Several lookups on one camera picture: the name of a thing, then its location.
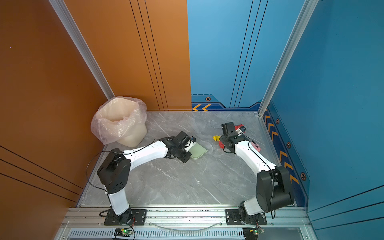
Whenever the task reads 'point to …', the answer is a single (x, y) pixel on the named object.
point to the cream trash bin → (134, 139)
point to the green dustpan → (197, 151)
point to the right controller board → (257, 231)
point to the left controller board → (123, 232)
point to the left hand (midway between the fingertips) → (189, 155)
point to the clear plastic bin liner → (118, 117)
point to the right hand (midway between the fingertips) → (224, 139)
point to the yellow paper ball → (216, 137)
